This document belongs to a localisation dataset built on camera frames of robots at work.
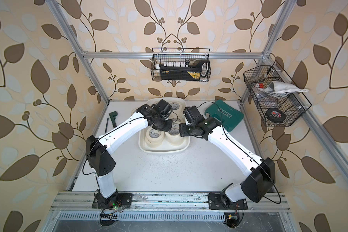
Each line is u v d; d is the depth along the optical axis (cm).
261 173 40
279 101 74
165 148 93
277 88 63
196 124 57
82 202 76
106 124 106
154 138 91
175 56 91
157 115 59
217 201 74
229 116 105
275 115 72
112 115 111
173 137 77
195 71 83
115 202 71
